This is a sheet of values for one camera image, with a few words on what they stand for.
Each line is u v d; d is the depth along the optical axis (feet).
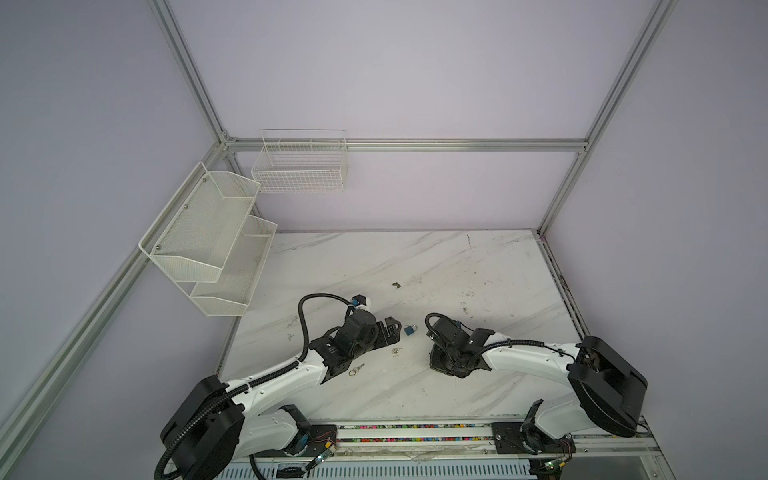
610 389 1.41
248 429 1.67
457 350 2.17
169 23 2.26
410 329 3.04
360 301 2.50
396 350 2.90
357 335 2.06
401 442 2.45
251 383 1.50
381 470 2.31
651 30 2.31
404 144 3.06
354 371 2.79
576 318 3.31
